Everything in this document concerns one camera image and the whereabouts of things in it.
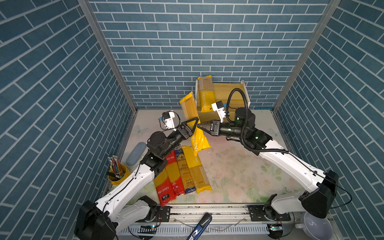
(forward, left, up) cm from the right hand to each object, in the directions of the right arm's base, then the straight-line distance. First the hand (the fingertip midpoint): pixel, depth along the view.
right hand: (196, 124), depth 62 cm
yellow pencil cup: (-13, +41, -28) cm, 51 cm away
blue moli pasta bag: (-12, +5, -36) cm, 39 cm away
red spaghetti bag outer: (-16, +17, -34) cm, 42 cm away
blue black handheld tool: (-33, -3, -34) cm, 48 cm away
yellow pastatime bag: (-6, -1, -5) cm, 7 cm away
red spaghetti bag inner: (-5, +14, -35) cm, 38 cm away
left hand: (+2, 0, -1) cm, 2 cm away
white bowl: (-27, -60, -40) cm, 77 cm away
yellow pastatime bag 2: (-4, +1, -37) cm, 37 cm away
